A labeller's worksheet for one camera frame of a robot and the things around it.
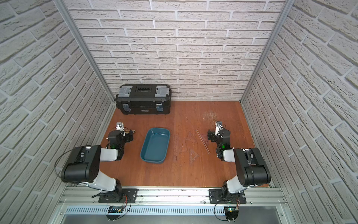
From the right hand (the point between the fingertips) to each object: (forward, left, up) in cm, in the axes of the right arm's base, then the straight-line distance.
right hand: (218, 129), depth 94 cm
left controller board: (-41, +64, -8) cm, 77 cm away
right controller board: (-47, +2, -7) cm, 47 cm away
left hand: (+4, +65, +2) cm, 66 cm away
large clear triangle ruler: (-6, +21, -6) cm, 22 cm away
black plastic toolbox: (+22, +59, +11) cm, 64 cm away
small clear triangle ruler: (-15, +19, -7) cm, 25 cm away
